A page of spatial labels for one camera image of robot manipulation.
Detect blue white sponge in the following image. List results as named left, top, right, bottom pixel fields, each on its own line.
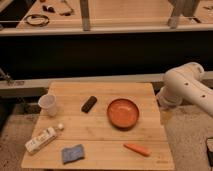
left=62, top=144, right=85, bottom=164

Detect white tube bottle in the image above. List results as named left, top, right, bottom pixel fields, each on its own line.
left=25, top=123, right=64, bottom=154

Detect dark brown block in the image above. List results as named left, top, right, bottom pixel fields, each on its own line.
left=81, top=96, right=97, bottom=113

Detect small dark objects on bench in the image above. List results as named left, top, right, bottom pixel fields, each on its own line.
left=42, top=0, right=75, bottom=16

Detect grey metal rail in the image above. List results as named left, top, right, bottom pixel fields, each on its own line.
left=0, top=71, right=213, bottom=98

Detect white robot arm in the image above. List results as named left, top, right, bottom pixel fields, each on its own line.
left=156, top=62, right=213, bottom=117

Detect orange carrot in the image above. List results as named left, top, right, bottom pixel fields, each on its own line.
left=124, top=143, right=151, bottom=156

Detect wooden cutting board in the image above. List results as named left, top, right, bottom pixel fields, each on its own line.
left=22, top=82, right=175, bottom=171

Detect black coiled cable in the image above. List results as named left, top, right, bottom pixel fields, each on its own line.
left=24, top=13, right=50, bottom=27

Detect orange ceramic bowl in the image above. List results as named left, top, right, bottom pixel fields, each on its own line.
left=107, top=98, right=139, bottom=129

